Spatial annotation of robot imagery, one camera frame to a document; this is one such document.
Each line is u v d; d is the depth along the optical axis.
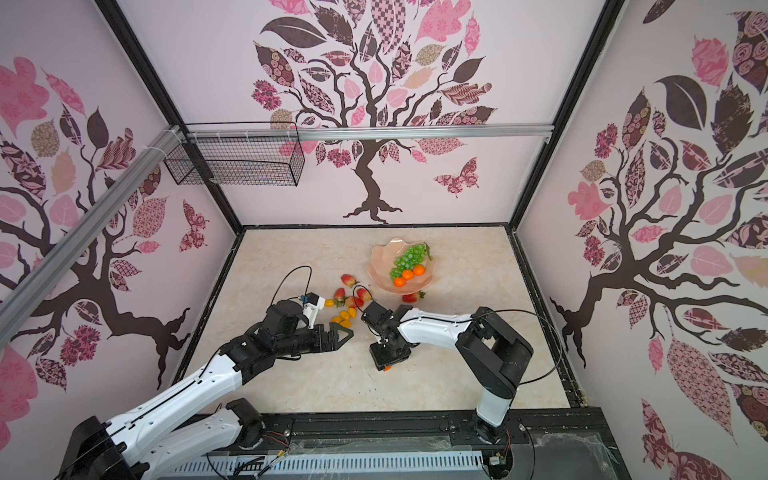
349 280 1.03
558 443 0.73
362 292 1.00
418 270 1.03
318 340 0.67
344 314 0.95
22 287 0.51
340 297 0.97
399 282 1.01
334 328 0.68
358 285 1.03
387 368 0.77
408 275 1.03
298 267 0.62
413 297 0.97
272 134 0.90
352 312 0.95
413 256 1.01
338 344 0.68
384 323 0.66
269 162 0.80
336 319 0.93
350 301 0.97
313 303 0.72
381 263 1.07
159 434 0.44
